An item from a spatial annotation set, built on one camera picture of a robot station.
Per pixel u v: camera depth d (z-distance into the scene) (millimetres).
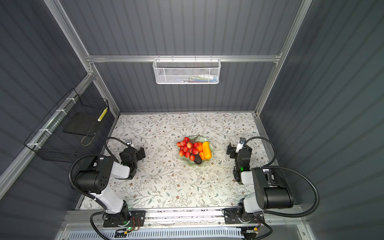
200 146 929
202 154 909
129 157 751
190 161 908
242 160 691
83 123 759
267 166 706
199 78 925
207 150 890
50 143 654
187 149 885
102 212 630
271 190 444
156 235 770
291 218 737
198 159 905
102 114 819
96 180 475
